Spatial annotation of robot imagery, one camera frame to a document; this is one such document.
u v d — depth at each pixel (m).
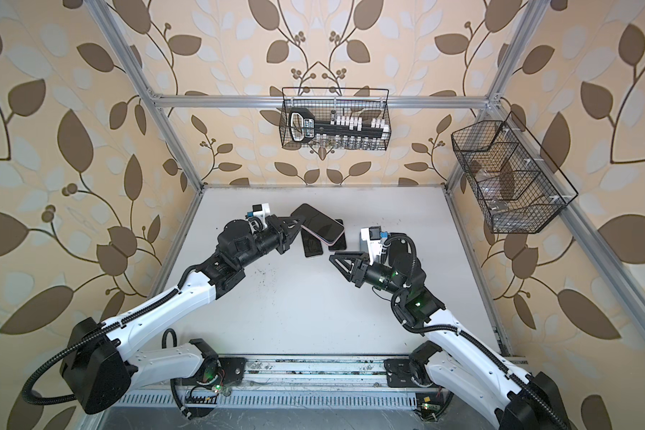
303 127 0.84
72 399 0.43
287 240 0.66
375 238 0.63
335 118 0.81
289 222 0.71
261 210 0.71
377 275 0.62
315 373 0.75
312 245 1.02
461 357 0.48
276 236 0.65
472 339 0.48
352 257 0.63
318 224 0.73
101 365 0.39
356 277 0.61
